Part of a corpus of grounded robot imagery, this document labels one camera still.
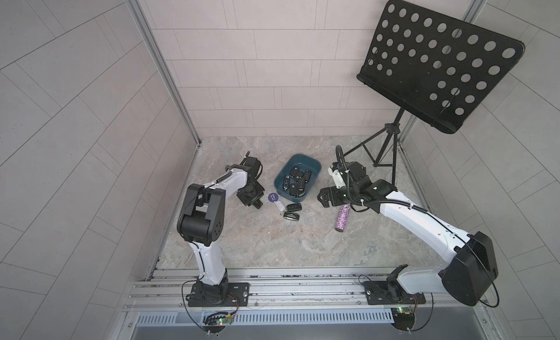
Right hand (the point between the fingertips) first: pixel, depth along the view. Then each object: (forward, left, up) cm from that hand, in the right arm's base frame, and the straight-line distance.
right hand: (326, 195), depth 81 cm
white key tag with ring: (+3, +18, -12) cm, 22 cm away
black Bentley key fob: (-2, +14, -12) cm, 18 cm away
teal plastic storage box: (+25, +6, -11) cm, 28 cm away
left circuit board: (-36, +39, -11) cm, 54 cm away
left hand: (+9, +26, -13) cm, 30 cm away
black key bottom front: (+11, +8, -10) cm, 18 cm away
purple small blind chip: (+8, +21, -12) cm, 26 cm away
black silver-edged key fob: (+11, +12, -11) cm, 20 cm away
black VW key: (+20, +11, -11) cm, 25 cm away
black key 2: (+18, +5, -12) cm, 22 cm away
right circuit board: (-37, -20, -16) cm, 45 cm away
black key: (+2, +11, -12) cm, 17 cm away
